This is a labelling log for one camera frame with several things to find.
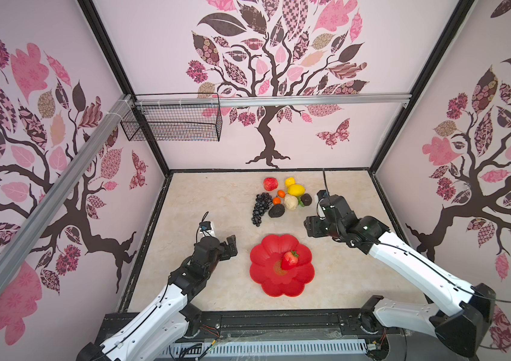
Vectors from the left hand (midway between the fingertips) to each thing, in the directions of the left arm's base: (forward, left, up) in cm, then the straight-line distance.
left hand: (225, 243), depth 82 cm
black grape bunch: (+24, -14, -7) cm, 28 cm away
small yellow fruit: (+37, -28, -6) cm, 47 cm away
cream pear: (+23, -27, -6) cm, 36 cm away
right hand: (+4, -31, +10) cm, 33 cm away
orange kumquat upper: (+30, -24, -8) cm, 39 cm away
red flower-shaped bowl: (-6, -15, -11) cm, 20 cm away
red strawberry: (-4, -25, -6) cm, 26 cm away
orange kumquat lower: (+25, -21, -7) cm, 34 cm away
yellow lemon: (+31, -31, -6) cm, 44 cm away
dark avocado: (+19, -21, -7) cm, 29 cm away
